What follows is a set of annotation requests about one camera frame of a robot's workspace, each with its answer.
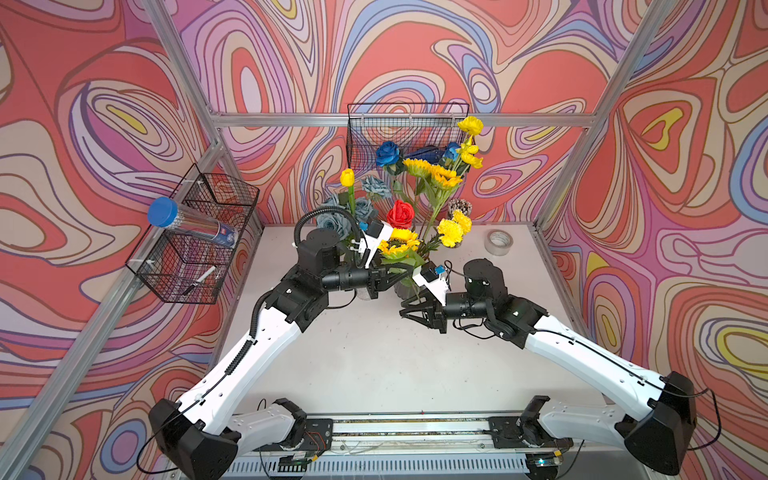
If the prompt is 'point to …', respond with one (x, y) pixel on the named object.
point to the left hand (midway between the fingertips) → (413, 272)
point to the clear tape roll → (498, 242)
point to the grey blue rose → (342, 223)
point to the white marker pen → (201, 279)
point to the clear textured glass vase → (363, 293)
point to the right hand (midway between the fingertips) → (405, 316)
